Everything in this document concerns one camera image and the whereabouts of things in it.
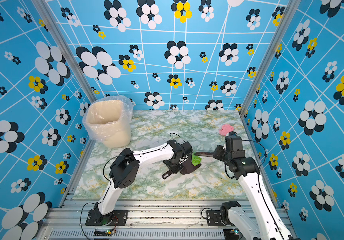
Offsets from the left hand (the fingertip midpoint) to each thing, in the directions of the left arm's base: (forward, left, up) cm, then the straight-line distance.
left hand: (176, 170), depth 88 cm
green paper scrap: (+7, -13, 0) cm, 14 cm away
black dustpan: (+4, -8, -4) cm, 10 cm away
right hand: (+4, -22, +18) cm, 29 cm away
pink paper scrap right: (+31, -37, +1) cm, 48 cm away
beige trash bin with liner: (+30, +46, +12) cm, 56 cm away
